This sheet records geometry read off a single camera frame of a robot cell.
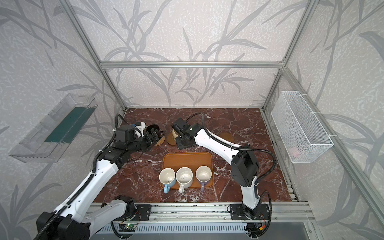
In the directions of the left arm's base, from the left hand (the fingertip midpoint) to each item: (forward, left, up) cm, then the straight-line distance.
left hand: (163, 132), depth 75 cm
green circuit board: (-38, +16, -25) cm, 49 cm away
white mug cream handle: (-15, -11, -23) cm, 30 cm away
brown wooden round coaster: (+2, -2, -10) cm, 10 cm away
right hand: (+2, -8, -10) cm, 13 cm away
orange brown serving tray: (-4, -14, -24) cm, 28 cm away
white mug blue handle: (-16, -1, -22) cm, 27 cm away
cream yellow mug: (+2, -5, -5) cm, 7 cm away
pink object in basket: (-9, -66, -3) cm, 67 cm away
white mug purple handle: (-14, -21, -22) cm, 34 cm away
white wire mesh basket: (-9, -62, +12) cm, 63 cm away
